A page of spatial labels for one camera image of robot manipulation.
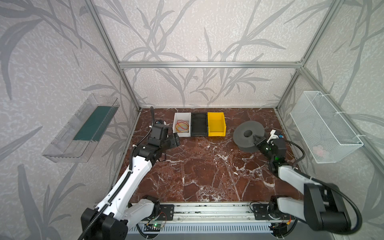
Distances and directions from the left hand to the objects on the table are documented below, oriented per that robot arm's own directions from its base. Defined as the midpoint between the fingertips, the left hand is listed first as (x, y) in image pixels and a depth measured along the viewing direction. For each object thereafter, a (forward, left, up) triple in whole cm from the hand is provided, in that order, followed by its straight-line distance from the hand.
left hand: (175, 133), depth 79 cm
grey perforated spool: (+7, -40, -11) cm, 42 cm away
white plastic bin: (+25, +1, -17) cm, 31 cm away
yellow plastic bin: (+21, -25, -19) cm, 38 cm away
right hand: (+7, -45, -6) cm, 46 cm away
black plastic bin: (+19, -12, -19) cm, 30 cm away
